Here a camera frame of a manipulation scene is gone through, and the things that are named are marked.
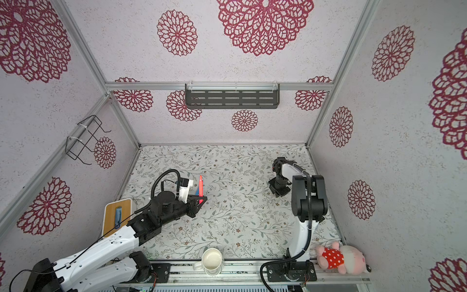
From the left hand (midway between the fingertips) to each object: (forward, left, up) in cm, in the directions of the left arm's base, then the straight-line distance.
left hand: (205, 200), depth 76 cm
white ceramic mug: (-19, -2, -18) cm, 27 cm away
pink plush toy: (-21, -57, -11) cm, 61 cm away
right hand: (+15, -34, -17) cm, 41 cm away
